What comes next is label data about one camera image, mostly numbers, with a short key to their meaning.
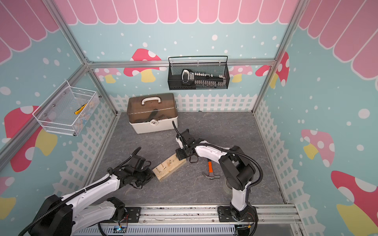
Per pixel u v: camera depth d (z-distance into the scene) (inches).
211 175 34.3
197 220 29.2
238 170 19.0
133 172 26.3
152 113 37.5
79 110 29.7
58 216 15.8
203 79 34.8
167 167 34.3
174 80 35.2
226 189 31.3
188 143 28.4
